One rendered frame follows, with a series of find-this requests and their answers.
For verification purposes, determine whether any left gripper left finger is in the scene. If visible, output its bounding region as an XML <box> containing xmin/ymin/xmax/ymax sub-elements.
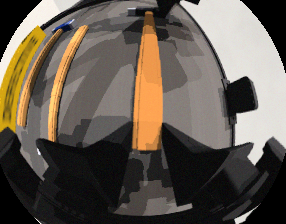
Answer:
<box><xmin>36</xmin><ymin>121</ymin><xmax>133</xmax><ymax>208</ymax></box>

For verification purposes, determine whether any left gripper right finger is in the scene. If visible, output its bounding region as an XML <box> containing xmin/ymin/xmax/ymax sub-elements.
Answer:
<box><xmin>161</xmin><ymin>123</ymin><xmax>254</xmax><ymax>207</ymax></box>

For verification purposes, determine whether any yellow bin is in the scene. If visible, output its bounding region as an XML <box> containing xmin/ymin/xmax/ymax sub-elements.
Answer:
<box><xmin>0</xmin><ymin>26</ymin><xmax>46</xmax><ymax>133</ymax></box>

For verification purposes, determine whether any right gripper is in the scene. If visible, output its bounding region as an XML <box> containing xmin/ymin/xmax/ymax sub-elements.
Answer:
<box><xmin>156</xmin><ymin>0</ymin><xmax>200</xmax><ymax>17</ymax></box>

